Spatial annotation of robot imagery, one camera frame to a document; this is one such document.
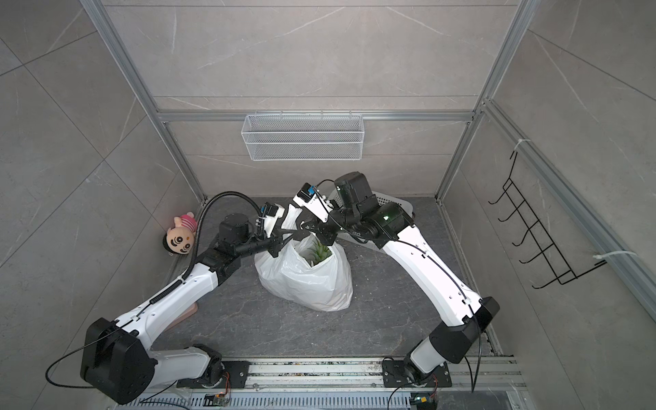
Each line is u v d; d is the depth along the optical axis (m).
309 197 0.53
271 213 0.65
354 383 0.73
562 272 0.59
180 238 0.97
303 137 1.01
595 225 0.51
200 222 1.09
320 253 0.86
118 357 0.39
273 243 0.67
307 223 0.63
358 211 0.48
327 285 0.72
